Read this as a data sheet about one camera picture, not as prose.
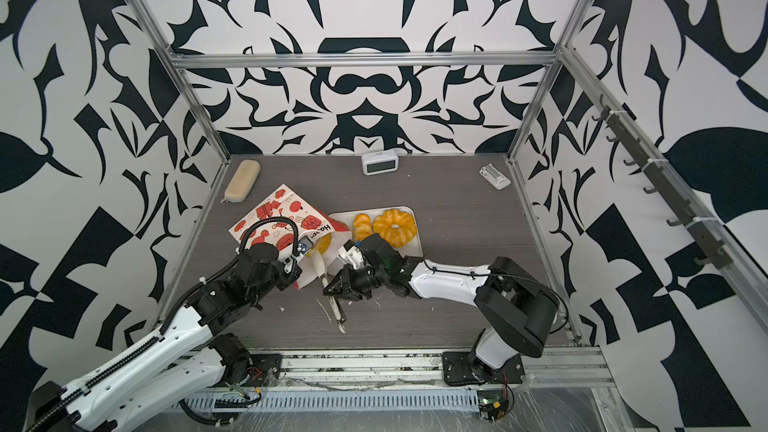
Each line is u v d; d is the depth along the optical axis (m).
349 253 0.77
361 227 0.96
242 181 1.07
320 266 0.80
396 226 0.99
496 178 1.12
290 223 0.59
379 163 1.11
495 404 0.71
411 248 0.94
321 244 0.84
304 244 0.67
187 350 0.50
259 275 0.58
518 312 0.44
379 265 0.65
